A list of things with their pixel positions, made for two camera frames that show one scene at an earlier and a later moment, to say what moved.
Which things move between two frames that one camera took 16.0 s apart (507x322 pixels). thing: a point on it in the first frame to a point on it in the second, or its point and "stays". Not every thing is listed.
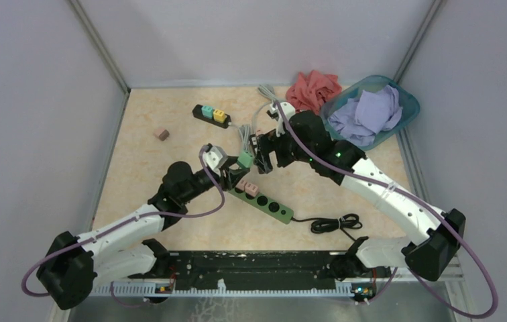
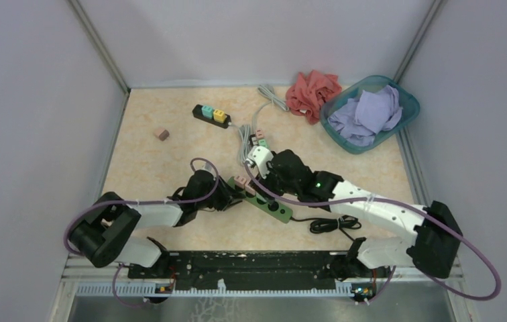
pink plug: (251, 189) stays
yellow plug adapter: (219, 116) stays
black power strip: (197, 113) stays
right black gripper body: (286, 148) to (274, 184)
